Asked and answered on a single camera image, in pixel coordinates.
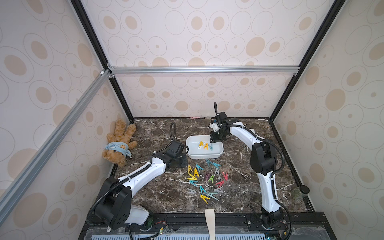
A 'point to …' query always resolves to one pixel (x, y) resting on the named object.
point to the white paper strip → (252, 130)
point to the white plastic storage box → (200, 147)
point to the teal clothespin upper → (199, 167)
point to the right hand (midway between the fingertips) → (217, 139)
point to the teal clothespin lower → (202, 189)
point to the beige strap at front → (210, 218)
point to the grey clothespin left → (191, 191)
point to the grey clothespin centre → (217, 172)
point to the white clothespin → (204, 143)
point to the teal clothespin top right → (215, 164)
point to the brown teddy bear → (119, 143)
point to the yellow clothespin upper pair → (195, 171)
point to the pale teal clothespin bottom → (210, 195)
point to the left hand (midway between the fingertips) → (190, 161)
